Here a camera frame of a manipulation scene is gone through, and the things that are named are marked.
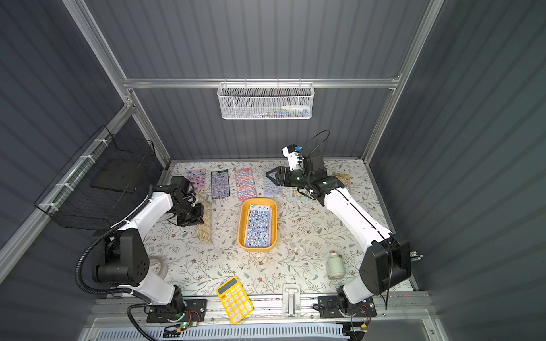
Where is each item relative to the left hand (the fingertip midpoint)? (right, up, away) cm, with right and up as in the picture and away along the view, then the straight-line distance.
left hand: (204, 222), depth 87 cm
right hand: (+29, +20, -11) cm, 37 cm away
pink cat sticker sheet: (-12, +19, +25) cm, 34 cm away
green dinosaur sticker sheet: (+40, +9, +18) cm, 45 cm away
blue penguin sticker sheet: (+22, -3, +6) cm, 23 cm away
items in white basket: (+35, +48, +5) cm, 60 cm away
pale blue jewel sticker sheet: (+27, +13, +21) cm, 37 cm away
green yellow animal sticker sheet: (0, -4, 0) cm, 4 cm away
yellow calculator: (+15, -25, -12) cm, 32 cm away
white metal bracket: (+35, -25, -13) cm, 45 cm away
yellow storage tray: (+14, +1, +9) cm, 17 cm away
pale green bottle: (+52, -14, -10) cm, 54 cm away
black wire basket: (-31, +19, -10) cm, 38 cm away
